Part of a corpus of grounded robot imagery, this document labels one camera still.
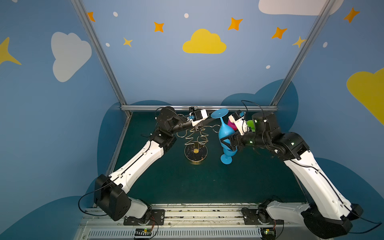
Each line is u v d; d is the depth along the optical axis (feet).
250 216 2.47
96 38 2.61
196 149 3.21
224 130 2.02
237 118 1.78
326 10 2.31
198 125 1.83
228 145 1.92
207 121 1.68
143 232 2.39
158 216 2.46
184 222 2.41
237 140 1.77
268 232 2.40
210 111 2.00
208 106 5.65
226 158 3.14
